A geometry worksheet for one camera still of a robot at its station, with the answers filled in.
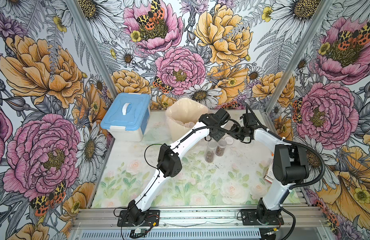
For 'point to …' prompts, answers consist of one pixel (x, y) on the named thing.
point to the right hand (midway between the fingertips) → (227, 134)
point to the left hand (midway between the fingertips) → (213, 135)
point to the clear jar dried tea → (210, 151)
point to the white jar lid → (229, 140)
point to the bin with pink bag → (182, 114)
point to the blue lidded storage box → (127, 118)
